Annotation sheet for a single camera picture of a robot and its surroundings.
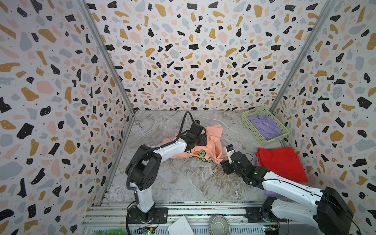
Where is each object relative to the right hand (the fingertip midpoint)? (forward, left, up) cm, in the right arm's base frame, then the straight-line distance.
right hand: (222, 158), depth 83 cm
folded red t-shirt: (+1, -38, -7) cm, 39 cm away
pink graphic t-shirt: (+6, +4, -4) cm, 8 cm away
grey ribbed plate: (-31, +3, -10) cm, 32 cm away
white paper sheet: (-32, +22, -6) cm, 39 cm away
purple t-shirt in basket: (+31, -36, -9) cm, 49 cm away
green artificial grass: (-35, +52, -5) cm, 63 cm away
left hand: (+15, +11, +1) cm, 18 cm away
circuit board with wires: (-33, +39, -10) cm, 52 cm away
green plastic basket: (+45, -38, -7) cm, 60 cm away
